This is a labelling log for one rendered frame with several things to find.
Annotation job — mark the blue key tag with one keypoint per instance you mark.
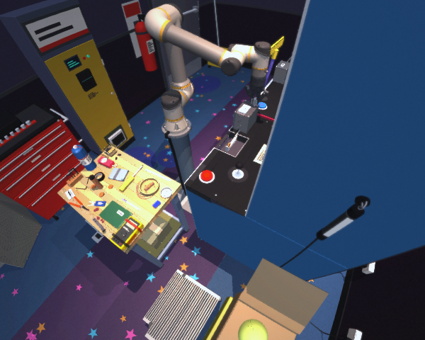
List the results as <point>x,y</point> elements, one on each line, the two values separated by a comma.
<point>99,203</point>

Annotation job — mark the cardboard box on cart shelf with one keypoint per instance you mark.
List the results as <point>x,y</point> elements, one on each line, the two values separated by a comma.
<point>158,231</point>

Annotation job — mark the brown wooden block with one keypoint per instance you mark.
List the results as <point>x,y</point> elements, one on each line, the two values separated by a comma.
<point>96,184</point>

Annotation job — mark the yellow change machine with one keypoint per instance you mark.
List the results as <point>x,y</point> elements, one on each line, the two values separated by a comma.
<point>81,81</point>

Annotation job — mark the open cardboard box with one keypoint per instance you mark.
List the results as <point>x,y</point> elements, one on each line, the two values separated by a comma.
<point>272,304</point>

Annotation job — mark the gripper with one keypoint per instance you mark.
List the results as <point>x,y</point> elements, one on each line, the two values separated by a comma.
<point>257,86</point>

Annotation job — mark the blue arcade machine cabinet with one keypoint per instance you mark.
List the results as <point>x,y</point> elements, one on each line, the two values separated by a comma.
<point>340,124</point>

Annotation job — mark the red flat device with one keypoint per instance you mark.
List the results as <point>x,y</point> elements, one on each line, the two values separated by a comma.
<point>106,161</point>

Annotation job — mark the white label card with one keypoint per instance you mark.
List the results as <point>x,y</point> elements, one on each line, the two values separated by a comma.
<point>70,194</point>

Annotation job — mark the wooden cart table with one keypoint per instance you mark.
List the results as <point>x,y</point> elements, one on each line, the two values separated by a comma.
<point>120,198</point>

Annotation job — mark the yellow black multimeter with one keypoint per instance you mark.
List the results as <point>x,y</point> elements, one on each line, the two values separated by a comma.
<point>127,231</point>

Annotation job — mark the brown tool rack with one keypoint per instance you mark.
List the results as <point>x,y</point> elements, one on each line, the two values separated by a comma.
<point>74,177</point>

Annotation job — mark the yellow green ball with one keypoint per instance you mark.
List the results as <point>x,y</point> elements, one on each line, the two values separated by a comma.
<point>252,330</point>

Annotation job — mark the black work light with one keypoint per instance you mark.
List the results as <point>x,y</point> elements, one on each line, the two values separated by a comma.
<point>343,216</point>

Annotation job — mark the grey control box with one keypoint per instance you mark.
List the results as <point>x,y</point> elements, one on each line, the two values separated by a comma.
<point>280,72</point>

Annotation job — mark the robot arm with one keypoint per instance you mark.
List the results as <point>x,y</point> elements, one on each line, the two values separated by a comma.
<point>195,40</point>

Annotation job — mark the grey dish with cradle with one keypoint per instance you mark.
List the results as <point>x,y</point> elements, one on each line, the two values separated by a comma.
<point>234,142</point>

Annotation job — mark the yellow flat board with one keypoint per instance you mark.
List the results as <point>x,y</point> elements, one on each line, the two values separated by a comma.
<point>217,318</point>

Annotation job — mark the red drop button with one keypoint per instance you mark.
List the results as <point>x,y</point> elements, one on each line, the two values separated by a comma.
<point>207,176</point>

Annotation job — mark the red fire extinguisher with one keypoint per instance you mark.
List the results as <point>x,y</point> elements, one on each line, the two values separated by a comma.
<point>145,46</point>

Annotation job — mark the blue round button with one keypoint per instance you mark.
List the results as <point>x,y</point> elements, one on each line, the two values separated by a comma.
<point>262,105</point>

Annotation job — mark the white pen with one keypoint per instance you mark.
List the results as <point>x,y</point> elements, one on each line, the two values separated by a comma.
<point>138,171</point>

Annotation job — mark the white instruction card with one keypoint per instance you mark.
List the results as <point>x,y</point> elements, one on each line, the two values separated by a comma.
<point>260,154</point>

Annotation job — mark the white wall socket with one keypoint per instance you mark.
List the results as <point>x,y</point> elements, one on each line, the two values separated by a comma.
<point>368,267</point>
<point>354,334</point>

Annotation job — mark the green circuit board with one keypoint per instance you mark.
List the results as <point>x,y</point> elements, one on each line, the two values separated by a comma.
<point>115,214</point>

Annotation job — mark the grey coin head box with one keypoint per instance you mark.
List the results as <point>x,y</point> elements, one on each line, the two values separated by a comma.
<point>244,118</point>

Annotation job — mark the grey mesh box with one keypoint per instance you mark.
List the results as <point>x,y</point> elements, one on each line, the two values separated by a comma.
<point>8,230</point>

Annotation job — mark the white grille panel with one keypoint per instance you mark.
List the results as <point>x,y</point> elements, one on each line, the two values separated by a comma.
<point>182,308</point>

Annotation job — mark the white and red wall sign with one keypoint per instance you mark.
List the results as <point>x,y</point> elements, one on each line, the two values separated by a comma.
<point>130,26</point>

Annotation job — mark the white round gauge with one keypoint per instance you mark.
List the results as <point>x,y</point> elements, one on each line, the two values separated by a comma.
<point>166,192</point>

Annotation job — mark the black tape roll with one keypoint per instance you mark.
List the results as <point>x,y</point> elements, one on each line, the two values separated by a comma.
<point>99,176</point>

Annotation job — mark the small blue block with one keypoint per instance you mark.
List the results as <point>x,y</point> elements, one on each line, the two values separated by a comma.
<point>157,204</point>

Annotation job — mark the grey notebook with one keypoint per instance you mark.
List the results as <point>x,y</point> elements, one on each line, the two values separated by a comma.
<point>118,174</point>

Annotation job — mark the blue spray can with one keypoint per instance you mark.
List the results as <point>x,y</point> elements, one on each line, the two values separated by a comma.
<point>83,156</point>

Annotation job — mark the red tool chest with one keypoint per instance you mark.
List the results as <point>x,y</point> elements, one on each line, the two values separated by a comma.
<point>32,166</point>

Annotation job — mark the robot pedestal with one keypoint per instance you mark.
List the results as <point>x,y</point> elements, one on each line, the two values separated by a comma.
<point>183,156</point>

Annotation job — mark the black joystick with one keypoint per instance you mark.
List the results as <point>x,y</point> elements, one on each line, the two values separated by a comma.
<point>239,171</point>

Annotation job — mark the red rod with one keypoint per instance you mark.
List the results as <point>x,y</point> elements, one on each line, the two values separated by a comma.
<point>266,117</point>

